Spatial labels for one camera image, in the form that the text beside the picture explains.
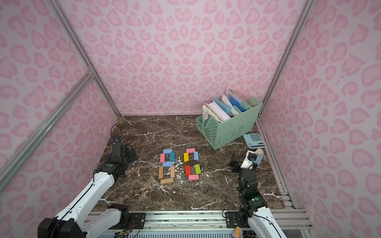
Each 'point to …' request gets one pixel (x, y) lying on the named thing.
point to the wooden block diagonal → (172, 171)
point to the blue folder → (236, 103)
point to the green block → (198, 169)
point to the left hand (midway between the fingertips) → (123, 151)
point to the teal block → (172, 156)
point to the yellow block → (186, 157)
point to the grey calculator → (254, 141)
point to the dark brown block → (191, 162)
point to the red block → (188, 170)
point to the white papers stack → (210, 108)
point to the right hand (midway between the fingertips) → (240, 154)
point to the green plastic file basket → (218, 134)
